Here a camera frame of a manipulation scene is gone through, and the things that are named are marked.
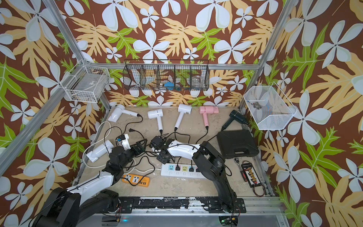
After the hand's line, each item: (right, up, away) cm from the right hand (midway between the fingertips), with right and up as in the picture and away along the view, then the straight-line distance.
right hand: (163, 156), depth 92 cm
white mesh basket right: (+65, +32, -9) cm, 73 cm away
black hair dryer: (+54, +28, +16) cm, 63 cm away
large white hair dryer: (-37, +6, -3) cm, 37 cm away
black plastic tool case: (+49, +8, 0) cm, 50 cm away
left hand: (-11, +12, -8) cm, 18 cm away
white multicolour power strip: (+5, -7, -8) cm, 12 cm away
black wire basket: (+2, +56, +5) cm, 56 cm away
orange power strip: (-15, -10, -12) cm, 22 cm away
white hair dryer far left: (-39, +33, +21) cm, 55 cm away
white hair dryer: (-6, +29, +16) cm, 34 cm away
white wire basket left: (-47, +46, -7) cm, 67 cm away
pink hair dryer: (+32, +32, +19) cm, 49 cm away
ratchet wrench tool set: (+53, -9, -8) cm, 54 cm away
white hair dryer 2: (+13, +34, +19) cm, 41 cm away
